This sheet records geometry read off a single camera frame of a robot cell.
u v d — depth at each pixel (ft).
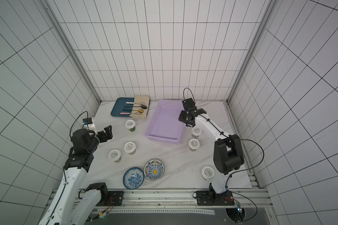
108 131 2.28
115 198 2.38
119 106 3.88
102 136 2.21
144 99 3.97
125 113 3.60
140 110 3.69
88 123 2.08
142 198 2.44
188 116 2.15
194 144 2.82
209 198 2.37
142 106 3.81
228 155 1.53
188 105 2.30
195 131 3.03
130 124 3.18
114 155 2.68
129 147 2.81
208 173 2.48
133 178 2.60
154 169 2.69
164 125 3.24
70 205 1.45
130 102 3.86
